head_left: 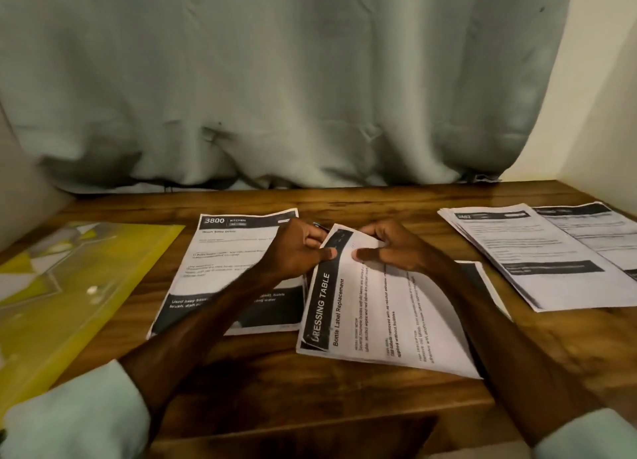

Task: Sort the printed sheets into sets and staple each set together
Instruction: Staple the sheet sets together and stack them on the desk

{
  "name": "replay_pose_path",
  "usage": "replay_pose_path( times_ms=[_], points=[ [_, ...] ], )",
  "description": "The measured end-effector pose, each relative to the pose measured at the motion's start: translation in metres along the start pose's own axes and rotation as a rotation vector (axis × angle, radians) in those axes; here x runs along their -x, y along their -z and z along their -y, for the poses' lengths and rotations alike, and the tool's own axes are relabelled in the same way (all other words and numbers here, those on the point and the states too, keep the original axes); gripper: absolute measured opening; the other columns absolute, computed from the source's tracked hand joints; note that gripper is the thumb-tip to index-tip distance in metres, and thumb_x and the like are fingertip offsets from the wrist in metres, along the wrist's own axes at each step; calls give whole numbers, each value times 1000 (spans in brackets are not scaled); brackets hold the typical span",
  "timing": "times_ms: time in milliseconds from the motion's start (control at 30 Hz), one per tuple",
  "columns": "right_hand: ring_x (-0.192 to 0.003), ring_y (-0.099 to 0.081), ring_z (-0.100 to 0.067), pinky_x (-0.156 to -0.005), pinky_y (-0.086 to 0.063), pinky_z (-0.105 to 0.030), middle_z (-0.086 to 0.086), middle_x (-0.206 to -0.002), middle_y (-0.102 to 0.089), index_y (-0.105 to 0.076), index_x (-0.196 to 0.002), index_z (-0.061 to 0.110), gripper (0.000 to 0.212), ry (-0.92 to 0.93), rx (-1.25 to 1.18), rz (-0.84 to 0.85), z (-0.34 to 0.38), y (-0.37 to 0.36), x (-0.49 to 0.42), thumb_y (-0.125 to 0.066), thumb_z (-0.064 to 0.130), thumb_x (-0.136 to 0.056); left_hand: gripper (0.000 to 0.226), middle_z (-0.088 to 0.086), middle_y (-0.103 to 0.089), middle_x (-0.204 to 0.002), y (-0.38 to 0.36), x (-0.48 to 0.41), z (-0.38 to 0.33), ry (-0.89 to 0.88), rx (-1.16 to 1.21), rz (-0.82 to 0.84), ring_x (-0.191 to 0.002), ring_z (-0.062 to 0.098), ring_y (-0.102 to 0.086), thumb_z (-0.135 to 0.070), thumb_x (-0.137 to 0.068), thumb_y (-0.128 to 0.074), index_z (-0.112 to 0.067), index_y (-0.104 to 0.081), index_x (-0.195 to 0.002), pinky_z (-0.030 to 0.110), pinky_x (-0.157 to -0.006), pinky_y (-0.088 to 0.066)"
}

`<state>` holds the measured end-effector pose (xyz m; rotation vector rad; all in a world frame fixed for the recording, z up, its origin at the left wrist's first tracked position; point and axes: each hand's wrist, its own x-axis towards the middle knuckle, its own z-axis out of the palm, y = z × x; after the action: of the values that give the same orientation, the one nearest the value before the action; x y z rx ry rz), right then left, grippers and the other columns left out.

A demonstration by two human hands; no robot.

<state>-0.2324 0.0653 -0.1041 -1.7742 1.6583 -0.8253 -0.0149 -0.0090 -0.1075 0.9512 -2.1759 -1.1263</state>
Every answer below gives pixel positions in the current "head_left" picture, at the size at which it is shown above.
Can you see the person's right hand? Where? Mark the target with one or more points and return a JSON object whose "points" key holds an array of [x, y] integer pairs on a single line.
{"points": [[398, 247]]}

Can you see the person's right forearm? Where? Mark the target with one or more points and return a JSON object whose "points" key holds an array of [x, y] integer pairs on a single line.
{"points": [[537, 364]]}

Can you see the pale green curtain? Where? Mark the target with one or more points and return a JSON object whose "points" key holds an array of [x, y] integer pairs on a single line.
{"points": [[279, 75]]}

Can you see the person's left hand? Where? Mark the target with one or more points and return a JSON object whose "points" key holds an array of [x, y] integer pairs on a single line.
{"points": [[294, 250]]}

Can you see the person's left forearm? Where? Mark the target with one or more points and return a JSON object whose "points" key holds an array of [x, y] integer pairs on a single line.
{"points": [[149, 374]]}

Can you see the yellow patterned folder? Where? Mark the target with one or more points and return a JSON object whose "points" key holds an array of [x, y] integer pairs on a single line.
{"points": [[65, 299]]}

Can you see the wash baby bottle paper stack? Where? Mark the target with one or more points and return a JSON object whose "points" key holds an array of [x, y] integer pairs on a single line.
{"points": [[219, 260]]}

